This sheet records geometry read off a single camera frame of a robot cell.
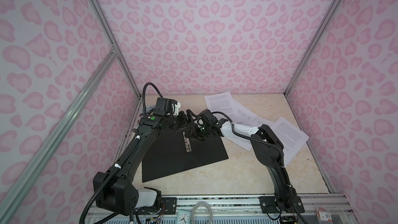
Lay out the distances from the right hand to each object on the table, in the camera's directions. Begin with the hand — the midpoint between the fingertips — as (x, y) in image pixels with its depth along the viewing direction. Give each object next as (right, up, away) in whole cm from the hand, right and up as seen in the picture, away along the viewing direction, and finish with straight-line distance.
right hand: (189, 135), depth 87 cm
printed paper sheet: (+36, +11, +21) cm, 43 cm away
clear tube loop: (+6, -31, -12) cm, 34 cm away
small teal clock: (0, -33, -18) cm, 38 cm away
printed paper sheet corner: (+23, +19, +27) cm, 41 cm away
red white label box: (+61, -33, -19) cm, 72 cm away
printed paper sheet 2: (+63, -3, +9) cm, 64 cm away
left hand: (+3, +10, -11) cm, 15 cm away
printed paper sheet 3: (+42, +6, +17) cm, 45 cm away
